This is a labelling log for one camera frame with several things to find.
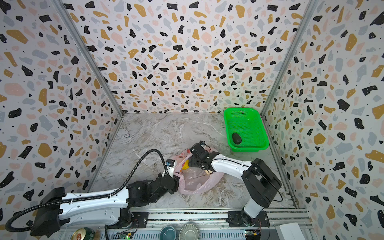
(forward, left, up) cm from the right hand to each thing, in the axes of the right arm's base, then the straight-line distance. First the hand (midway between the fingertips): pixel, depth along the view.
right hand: (192, 158), depth 88 cm
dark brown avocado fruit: (+16, -29, -2) cm, 33 cm away
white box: (-35, -46, -2) cm, 58 cm away
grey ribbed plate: (-35, 0, -6) cm, 36 cm away
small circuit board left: (-37, +30, -6) cm, 48 cm away
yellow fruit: (-6, +3, +4) cm, 8 cm away
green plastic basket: (+35, -42, -8) cm, 55 cm away
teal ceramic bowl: (-36, +10, -6) cm, 38 cm away
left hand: (-12, +5, +8) cm, 15 cm away
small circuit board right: (-35, -32, -7) cm, 48 cm away
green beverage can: (-37, +42, +5) cm, 56 cm away
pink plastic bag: (-11, -1, -5) cm, 12 cm away
